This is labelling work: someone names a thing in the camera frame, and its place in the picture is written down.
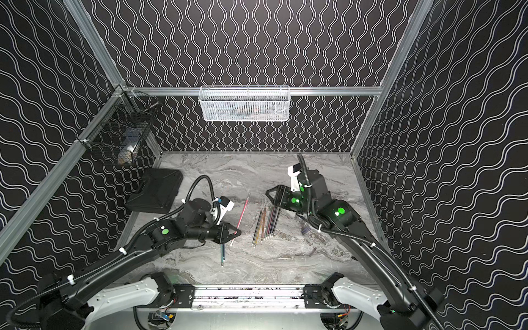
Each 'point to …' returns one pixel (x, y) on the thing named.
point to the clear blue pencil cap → (305, 229)
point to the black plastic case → (156, 190)
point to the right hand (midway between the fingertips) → (271, 193)
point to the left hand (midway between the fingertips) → (240, 231)
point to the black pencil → (276, 219)
